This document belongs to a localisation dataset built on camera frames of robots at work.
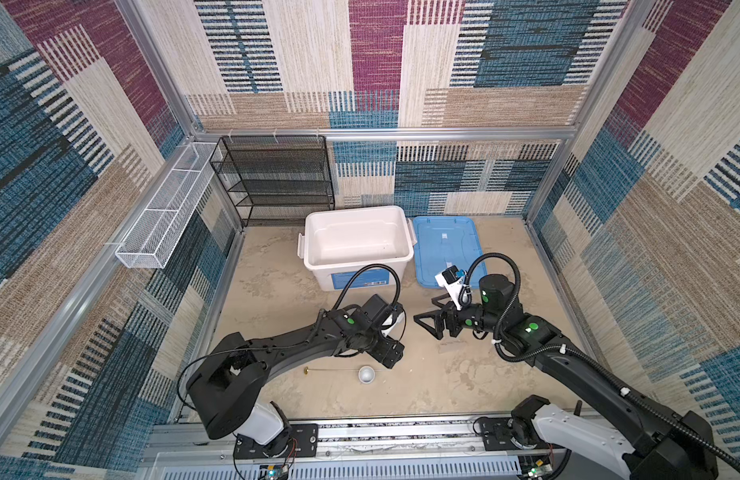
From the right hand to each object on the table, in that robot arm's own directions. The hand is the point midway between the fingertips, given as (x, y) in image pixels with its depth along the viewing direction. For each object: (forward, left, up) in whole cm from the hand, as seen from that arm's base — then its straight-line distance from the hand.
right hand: (426, 314), depth 75 cm
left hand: (-2, +9, -12) cm, 15 cm away
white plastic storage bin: (+40, +26, -19) cm, 52 cm away
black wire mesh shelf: (+55, +47, +1) cm, 72 cm away
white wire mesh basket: (+12, +65, +16) cm, 68 cm away
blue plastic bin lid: (+38, -13, -17) cm, 44 cm away
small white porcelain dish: (-8, +16, -18) cm, 25 cm away
